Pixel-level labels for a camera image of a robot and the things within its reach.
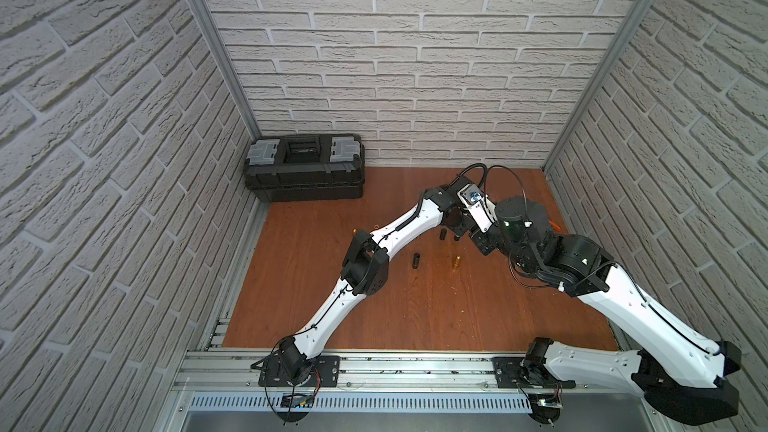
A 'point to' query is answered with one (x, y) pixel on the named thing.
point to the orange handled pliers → (556, 227)
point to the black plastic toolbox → (307, 167)
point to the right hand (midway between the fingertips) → (479, 210)
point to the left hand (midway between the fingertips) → (468, 222)
